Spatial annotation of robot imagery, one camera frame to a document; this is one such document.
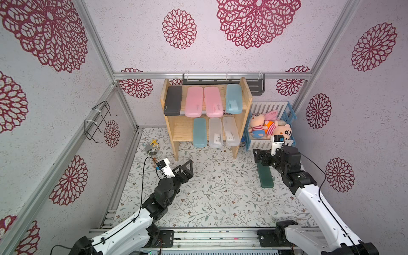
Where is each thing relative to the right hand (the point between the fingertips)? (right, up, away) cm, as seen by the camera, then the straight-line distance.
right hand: (264, 152), depth 79 cm
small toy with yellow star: (-62, +1, +21) cm, 66 cm away
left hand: (-38, -6, -2) cm, 39 cm away
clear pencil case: (-24, +10, +8) cm, 27 cm away
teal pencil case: (-33, +11, +11) cm, 36 cm away
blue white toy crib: (+29, +25, +34) cm, 51 cm away
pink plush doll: (+5, +19, +24) cm, 31 cm away
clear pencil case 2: (-15, +8, +6) cm, 18 cm away
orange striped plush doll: (+17, +14, +23) cm, 32 cm away
